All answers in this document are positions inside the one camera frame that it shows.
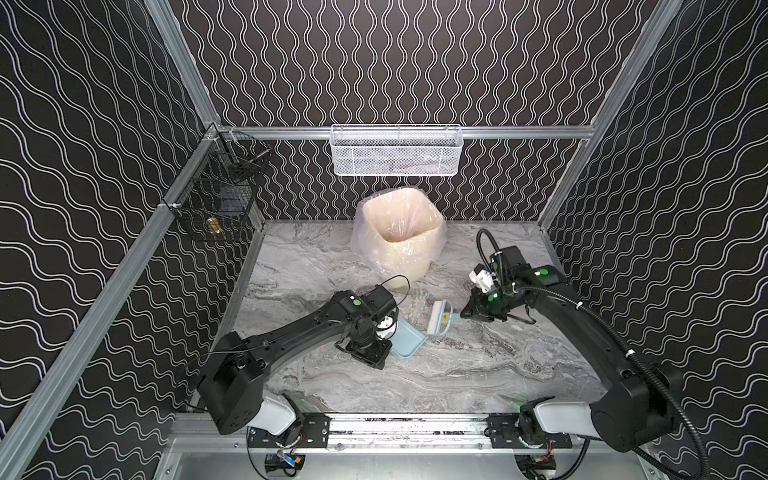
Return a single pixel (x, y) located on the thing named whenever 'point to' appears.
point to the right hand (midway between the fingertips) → (464, 315)
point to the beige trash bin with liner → (398, 232)
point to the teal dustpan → (407, 340)
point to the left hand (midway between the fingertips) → (388, 369)
